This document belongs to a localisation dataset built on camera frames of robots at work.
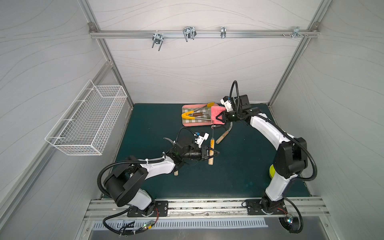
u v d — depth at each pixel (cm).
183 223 70
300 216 71
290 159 48
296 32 76
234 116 75
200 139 75
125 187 43
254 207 73
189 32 77
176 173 84
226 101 80
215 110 86
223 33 78
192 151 70
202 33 78
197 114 112
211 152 73
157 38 79
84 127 68
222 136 100
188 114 111
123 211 60
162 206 75
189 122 108
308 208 75
